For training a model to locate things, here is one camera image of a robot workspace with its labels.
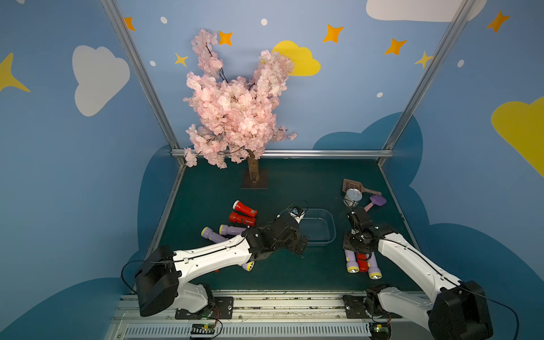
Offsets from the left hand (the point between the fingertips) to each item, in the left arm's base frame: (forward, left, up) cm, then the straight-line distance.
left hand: (299, 229), depth 78 cm
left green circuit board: (-30, +34, -18) cm, 49 cm away
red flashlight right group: (-8, -26, -12) cm, 30 cm away
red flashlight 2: (+12, +26, -15) cm, 32 cm away
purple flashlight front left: (+5, +31, -13) cm, 33 cm away
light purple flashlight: (-1, +2, +12) cm, 12 cm away
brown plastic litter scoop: (+34, -30, -15) cm, 48 cm away
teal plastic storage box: (+11, -12, -17) cm, 23 cm away
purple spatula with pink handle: (+24, -41, -14) cm, 50 cm away
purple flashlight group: (-8, -22, -12) cm, 26 cm away
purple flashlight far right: (-11, -30, -12) cm, 34 cm away
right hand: (0, -22, -10) cm, 24 cm away
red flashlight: (+17, +26, -12) cm, 34 cm away
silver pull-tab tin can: (+21, -27, -10) cm, 36 cm away
